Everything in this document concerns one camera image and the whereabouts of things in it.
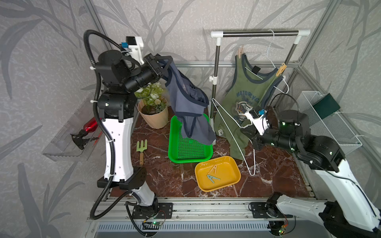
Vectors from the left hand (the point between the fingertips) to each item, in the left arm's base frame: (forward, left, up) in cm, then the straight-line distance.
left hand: (174, 60), depth 48 cm
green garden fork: (+1, +28, -62) cm, 68 cm away
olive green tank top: (+22, -37, -32) cm, 53 cm away
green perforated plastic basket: (0, +1, -62) cm, 62 cm away
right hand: (-12, -25, -21) cm, 35 cm away
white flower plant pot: (+23, +22, -46) cm, 56 cm away
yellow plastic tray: (-16, -19, -61) cm, 66 cm away
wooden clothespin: (-13, -18, -60) cm, 64 cm away
